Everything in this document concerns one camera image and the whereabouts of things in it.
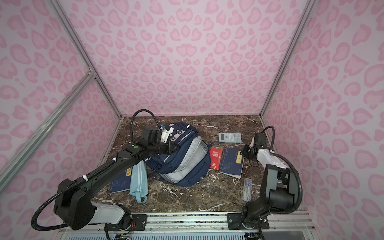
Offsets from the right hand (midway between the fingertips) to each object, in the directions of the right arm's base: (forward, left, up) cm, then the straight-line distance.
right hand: (244, 150), depth 93 cm
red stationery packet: (+1, +17, -5) cm, 18 cm away
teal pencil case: (-22, +60, 0) cm, 64 cm away
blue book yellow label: (-6, +8, -4) cm, 11 cm away
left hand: (-7, +37, +15) cm, 41 cm away
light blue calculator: (+12, +7, -4) cm, 15 cm away
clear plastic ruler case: (-22, +1, -4) cm, 22 cm away
